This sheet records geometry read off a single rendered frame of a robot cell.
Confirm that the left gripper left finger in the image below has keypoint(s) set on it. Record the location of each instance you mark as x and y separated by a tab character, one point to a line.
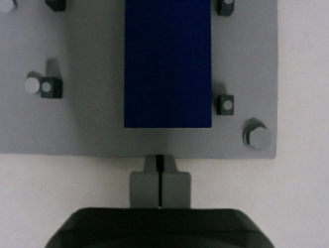
145	184

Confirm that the dark blue rectangular plate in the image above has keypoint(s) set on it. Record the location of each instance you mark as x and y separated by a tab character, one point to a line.
167	64

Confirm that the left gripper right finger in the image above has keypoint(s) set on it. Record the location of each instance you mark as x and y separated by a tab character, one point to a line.
175	186

